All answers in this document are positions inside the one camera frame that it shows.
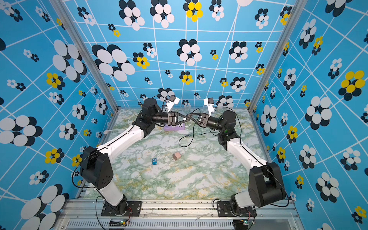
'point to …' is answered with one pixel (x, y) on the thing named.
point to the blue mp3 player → (154, 161)
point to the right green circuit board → (245, 222)
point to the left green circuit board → (121, 223)
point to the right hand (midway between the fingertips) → (190, 117)
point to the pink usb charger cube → (177, 155)
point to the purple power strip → (178, 127)
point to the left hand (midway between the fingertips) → (189, 119)
